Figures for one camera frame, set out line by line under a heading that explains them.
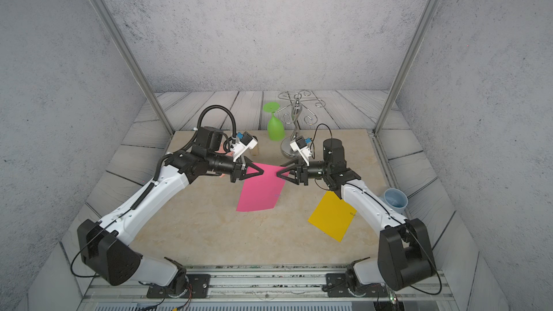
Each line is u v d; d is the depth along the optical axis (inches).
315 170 26.4
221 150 25.3
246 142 25.0
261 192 27.5
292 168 26.8
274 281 29.9
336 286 28.4
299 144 26.3
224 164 24.7
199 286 28.8
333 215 35.3
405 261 16.3
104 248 15.6
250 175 26.6
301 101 36.0
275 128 39.0
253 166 26.7
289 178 27.2
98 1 29.7
